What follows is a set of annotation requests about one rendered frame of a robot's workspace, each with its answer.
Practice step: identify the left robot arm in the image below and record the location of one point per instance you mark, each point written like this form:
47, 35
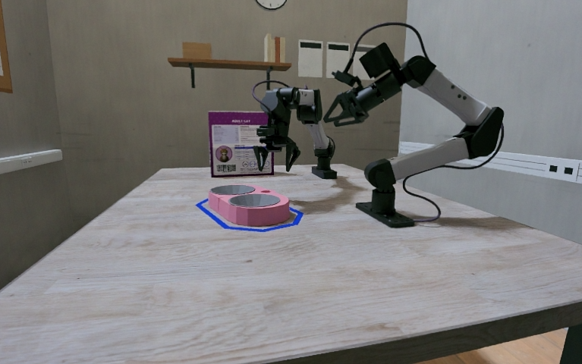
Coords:
424, 76

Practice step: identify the grey steel bowl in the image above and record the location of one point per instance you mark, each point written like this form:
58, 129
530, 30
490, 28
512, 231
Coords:
232, 189
254, 200

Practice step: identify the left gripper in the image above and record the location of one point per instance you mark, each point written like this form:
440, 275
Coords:
365, 98

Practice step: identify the pink pet feeder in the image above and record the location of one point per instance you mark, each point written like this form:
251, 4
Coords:
260, 216

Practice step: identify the blue tape outline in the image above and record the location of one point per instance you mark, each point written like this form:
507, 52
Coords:
225, 226

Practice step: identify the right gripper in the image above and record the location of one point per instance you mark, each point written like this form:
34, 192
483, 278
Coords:
274, 143

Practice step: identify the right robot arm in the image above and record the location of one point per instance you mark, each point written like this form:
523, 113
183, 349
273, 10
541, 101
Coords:
308, 114

